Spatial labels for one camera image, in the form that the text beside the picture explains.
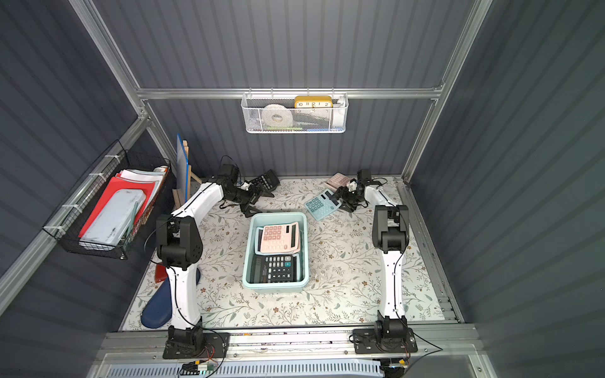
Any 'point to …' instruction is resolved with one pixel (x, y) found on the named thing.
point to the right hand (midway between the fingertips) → (341, 199)
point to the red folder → (114, 185)
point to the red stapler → (161, 272)
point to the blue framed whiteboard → (182, 169)
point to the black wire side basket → (105, 213)
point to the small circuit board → (209, 366)
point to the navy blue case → (158, 312)
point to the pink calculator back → (337, 179)
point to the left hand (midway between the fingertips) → (271, 204)
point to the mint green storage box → (302, 257)
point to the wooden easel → (178, 194)
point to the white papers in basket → (149, 176)
